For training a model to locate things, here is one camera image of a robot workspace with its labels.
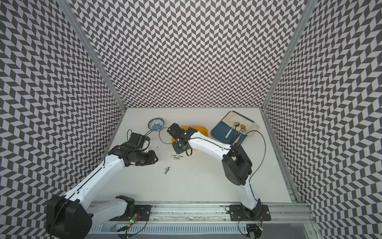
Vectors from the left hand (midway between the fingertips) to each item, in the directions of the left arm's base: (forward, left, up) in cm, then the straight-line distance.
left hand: (155, 161), depth 81 cm
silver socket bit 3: (+6, -10, -10) cm, 15 cm away
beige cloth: (+39, -50, -8) cm, 64 cm away
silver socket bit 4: (-1, -6, -9) cm, 11 cm away
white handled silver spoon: (+24, -45, -7) cm, 52 cm away
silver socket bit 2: (+8, -12, -10) cm, 17 cm away
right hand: (+8, -14, -1) cm, 17 cm away
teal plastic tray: (+26, -40, -7) cm, 48 cm away
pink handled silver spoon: (+26, -55, -8) cm, 62 cm away
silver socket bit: (+8, -8, -9) cm, 14 cm away
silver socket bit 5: (-2, -5, -9) cm, 11 cm away
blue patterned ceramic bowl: (+33, +7, -9) cm, 35 cm away
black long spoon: (+31, -50, -6) cm, 59 cm away
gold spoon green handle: (+30, -56, -8) cm, 64 cm away
